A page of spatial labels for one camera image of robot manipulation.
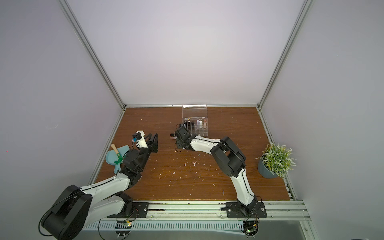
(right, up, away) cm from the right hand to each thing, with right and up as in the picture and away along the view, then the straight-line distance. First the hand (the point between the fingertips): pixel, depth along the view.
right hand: (182, 137), depth 97 cm
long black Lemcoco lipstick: (+4, +8, +6) cm, 11 cm away
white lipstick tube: (+13, +9, +6) cm, 16 cm away
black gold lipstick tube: (+2, +10, +3) cm, 10 cm away
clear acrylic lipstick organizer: (+9, +13, +6) cm, 17 cm away
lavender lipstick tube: (+11, +8, +5) cm, 14 cm away
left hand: (-13, +4, -17) cm, 22 cm away
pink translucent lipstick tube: (+16, +9, +6) cm, 19 cm away
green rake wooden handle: (-37, -12, -8) cm, 40 cm away
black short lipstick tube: (+7, +8, +6) cm, 12 cm away
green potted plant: (+50, -9, -25) cm, 56 cm away
